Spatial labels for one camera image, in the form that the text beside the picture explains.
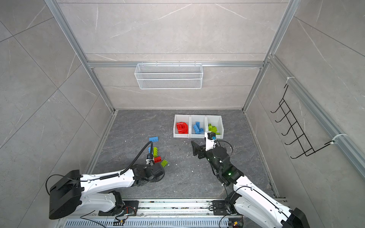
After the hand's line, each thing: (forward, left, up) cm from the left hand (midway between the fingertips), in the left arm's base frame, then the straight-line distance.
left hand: (156, 172), depth 83 cm
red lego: (+8, 0, 0) cm, 8 cm away
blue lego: (+31, -27, +3) cm, 41 cm away
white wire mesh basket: (+60, -6, +27) cm, 66 cm away
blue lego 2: (+29, -31, 0) cm, 42 cm away
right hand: (+10, -25, +19) cm, 33 cm away
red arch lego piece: (+32, -16, +1) cm, 36 cm away
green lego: (+30, -39, +1) cm, 50 cm away
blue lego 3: (+23, +4, 0) cm, 23 cm away
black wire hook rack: (+1, -71, +30) cm, 77 cm away
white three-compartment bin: (+38, -43, +1) cm, 57 cm away
